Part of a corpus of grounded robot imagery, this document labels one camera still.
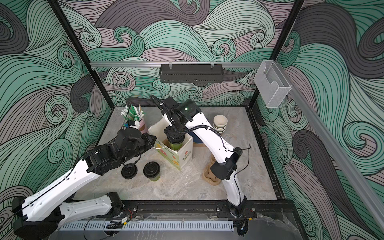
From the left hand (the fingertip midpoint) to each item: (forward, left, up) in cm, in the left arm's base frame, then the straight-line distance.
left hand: (158, 136), depth 66 cm
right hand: (+4, -8, -4) cm, 9 cm away
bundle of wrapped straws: (+27, +23, -15) cm, 38 cm away
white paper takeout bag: (-5, -10, -12) cm, 16 cm away
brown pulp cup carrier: (-8, -25, -26) cm, 37 cm away
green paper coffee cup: (0, -8, -9) cm, 12 cm away
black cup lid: (+2, -8, -7) cm, 10 cm away
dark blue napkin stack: (+4, -17, -7) cm, 19 cm away
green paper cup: (-11, +3, -25) cm, 27 cm away
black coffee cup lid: (-6, +20, -28) cm, 35 cm away
